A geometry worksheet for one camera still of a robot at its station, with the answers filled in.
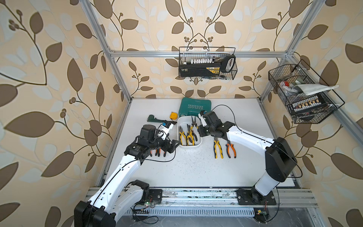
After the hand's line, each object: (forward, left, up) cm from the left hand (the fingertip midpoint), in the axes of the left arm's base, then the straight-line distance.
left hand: (174, 137), depth 76 cm
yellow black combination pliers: (+6, -27, -17) cm, 32 cm away
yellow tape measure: (+29, +3, -17) cm, 34 cm away
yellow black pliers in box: (+14, -3, -17) cm, 23 cm away
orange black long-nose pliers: (+5, -34, -17) cm, 39 cm away
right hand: (+10, -15, -7) cm, 20 cm away
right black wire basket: (+34, -66, +15) cm, 76 cm away
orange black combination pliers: (-2, +7, -18) cm, 20 cm away
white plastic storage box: (+23, -5, -16) cm, 29 cm away
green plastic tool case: (+34, -12, -13) cm, 39 cm away
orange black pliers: (0, +12, -17) cm, 21 cm away
